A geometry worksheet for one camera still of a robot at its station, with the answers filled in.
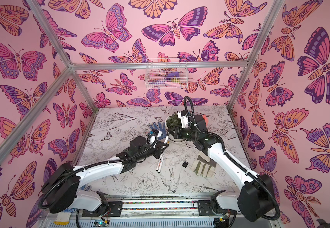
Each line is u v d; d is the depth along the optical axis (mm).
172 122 887
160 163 894
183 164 895
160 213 730
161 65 922
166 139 761
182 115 697
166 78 926
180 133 671
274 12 704
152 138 698
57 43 818
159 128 1067
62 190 421
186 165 895
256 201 403
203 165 881
